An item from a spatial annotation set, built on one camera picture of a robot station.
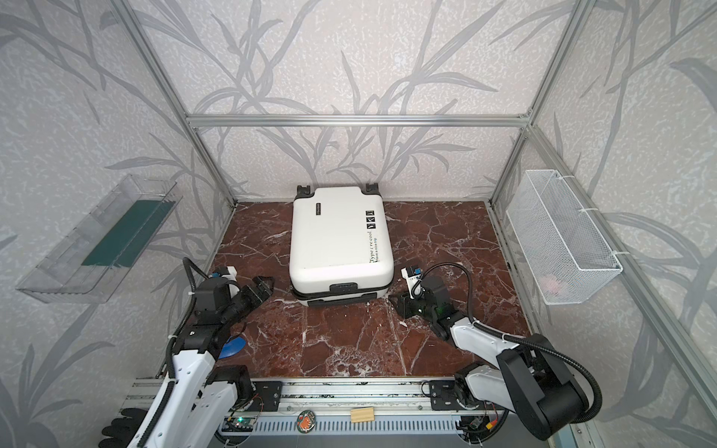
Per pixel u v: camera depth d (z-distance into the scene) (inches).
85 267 24.8
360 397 29.6
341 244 32.2
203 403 22.4
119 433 26.7
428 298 27.5
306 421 27.4
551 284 28.5
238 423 27.8
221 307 23.7
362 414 27.9
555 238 24.8
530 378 16.6
